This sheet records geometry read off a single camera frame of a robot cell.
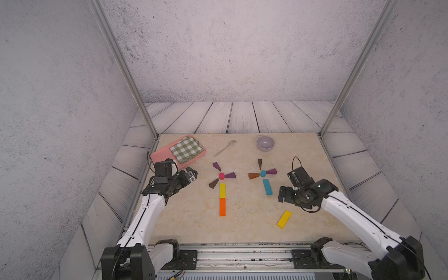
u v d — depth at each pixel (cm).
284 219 84
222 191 94
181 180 74
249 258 76
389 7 70
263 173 99
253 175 101
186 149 111
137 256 39
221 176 98
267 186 96
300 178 61
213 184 96
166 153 114
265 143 112
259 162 104
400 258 38
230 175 99
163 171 63
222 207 89
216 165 103
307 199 56
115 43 80
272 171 101
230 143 115
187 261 73
